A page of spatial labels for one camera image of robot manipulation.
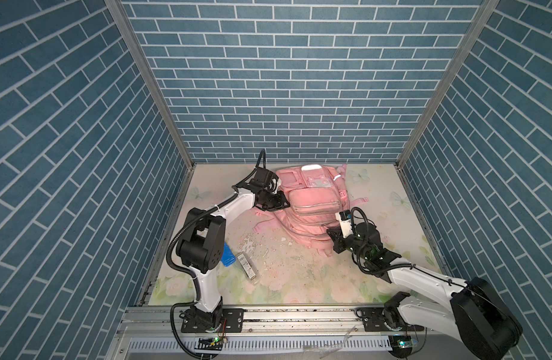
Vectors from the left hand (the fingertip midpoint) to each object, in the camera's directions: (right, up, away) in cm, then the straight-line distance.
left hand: (293, 206), depth 91 cm
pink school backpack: (+10, +4, +4) cm, 12 cm away
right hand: (+14, -9, -6) cm, 18 cm away
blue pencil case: (-26, -19, -5) cm, 32 cm away
